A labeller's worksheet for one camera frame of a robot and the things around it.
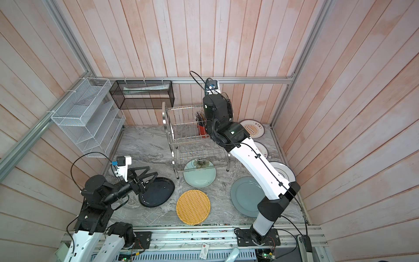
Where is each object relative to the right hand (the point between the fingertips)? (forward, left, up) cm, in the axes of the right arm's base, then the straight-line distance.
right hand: (220, 99), depth 64 cm
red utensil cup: (+15, +10, -35) cm, 39 cm away
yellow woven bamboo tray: (-28, +13, -47) cm, 56 cm away
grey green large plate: (-21, -15, -46) cm, 53 cm away
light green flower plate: (-9, +11, -45) cm, 47 cm away
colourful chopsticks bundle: (+26, +11, -34) cm, 45 cm away
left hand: (-24, +27, -20) cm, 41 cm away
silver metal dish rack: (+11, +17, -46) cm, 50 cm away
